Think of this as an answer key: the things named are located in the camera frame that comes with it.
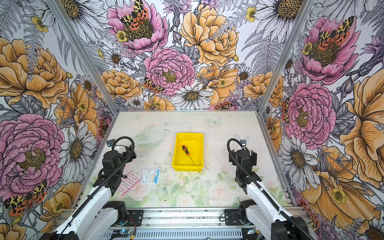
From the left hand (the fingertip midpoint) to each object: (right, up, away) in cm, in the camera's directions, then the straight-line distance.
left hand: (124, 152), depth 84 cm
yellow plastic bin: (+38, +2, +23) cm, 45 cm away
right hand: (+66, -2, +2) cm, 66 cm away
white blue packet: (+13, -14, +3) cm, 20 cm away
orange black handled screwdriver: (+33, 0, +13) cm, 35 cm away
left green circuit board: (+1, -37, -11) cm, 39 cm away
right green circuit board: (+66, -35, -13) cm, 76 cm away
